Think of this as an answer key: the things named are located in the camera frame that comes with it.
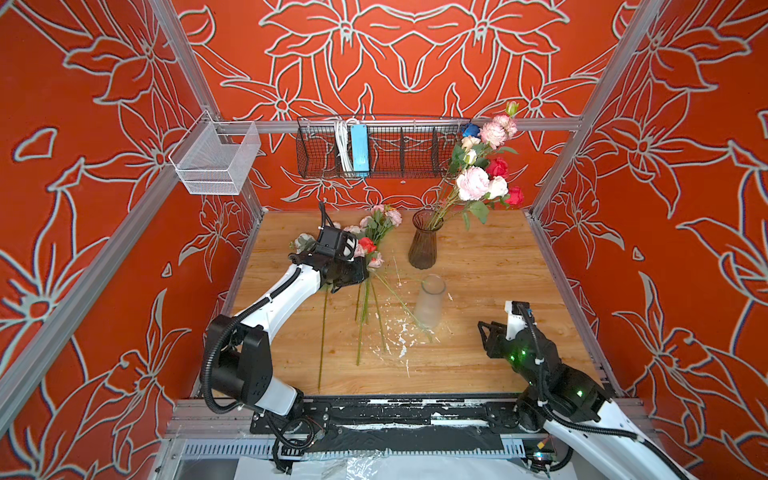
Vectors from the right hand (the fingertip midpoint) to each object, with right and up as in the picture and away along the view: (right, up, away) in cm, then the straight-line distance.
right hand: (479, 324), depth 76 cm
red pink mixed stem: (-30, +20, +13) cm, 38 cm away
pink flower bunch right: (-26, +30, +34) cm, 52 cm away
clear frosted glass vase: (-13, +5, +5) cm, 14 cm away
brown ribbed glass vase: (-10, +18, +31) cm, 37 cm away
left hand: (-29, +13, +8) cm, 33 cm away
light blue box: (-32, +50, +14) cm, 61 cm away
